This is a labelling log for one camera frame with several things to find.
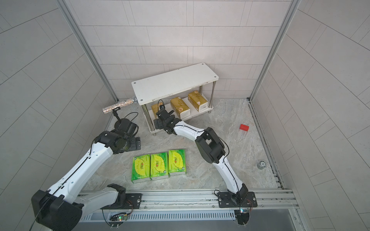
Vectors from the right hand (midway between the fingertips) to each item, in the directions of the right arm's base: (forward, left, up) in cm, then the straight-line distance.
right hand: (162, 119), depth 98 cm
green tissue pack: (-33, +9, 0) cm, 34 cm away
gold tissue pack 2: (+3, -13, +8) cm, 15 cm away
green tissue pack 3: (-30, -10, -1) cm, 31 cm away
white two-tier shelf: (+18, -18, +7) cm, 27 cm away
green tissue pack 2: (-32, -1, 0) cm, 32 cm away
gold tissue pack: (+4, +3, +8) cm, 9 cm away
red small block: (-6, -56, -7) cm, 57 cm away
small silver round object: (-33, -57, -4) cm, 67 cm away
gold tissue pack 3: (+11, -25, +5) cm, 28 cm away
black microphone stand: (0, +29, +1) cm, 29 cm away
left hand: (-21, +13, +6) cm, 25 cm away
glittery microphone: (-1, +28, +16) cm, 32 cm away
